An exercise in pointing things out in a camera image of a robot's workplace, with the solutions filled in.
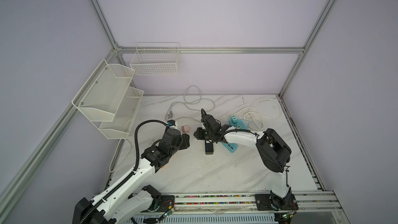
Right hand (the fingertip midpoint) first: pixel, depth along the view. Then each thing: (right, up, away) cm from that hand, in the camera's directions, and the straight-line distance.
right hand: (194, 134), depth 91 cm
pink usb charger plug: (-6, +2, +8) cm, 10 cm away
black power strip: (+9, -8, 0) cm, 12 cm away
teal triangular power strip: (+29, +6, +9) cm, 30 cm away
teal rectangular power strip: (+23, -8, 0) cm, 24 cm away
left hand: (-4, 0, -12) cm, 13 cm away
